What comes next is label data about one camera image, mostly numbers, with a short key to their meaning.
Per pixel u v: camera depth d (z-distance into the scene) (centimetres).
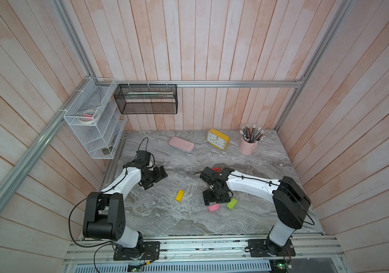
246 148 104
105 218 44
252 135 104
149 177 77
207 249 76
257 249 72
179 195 90
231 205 86
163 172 82
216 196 73
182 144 111
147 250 73
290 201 46
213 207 86
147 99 105
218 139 107
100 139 78
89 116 74
